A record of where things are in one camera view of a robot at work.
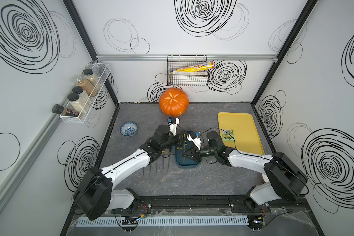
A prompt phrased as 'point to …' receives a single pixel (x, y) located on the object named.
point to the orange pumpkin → (174, 102)
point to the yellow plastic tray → (247, 137)
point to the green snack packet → (228, 137)
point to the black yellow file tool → (169, 153)
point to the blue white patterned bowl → (129, 129)
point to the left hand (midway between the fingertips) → (187, 134)
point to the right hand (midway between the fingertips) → (183, 155)
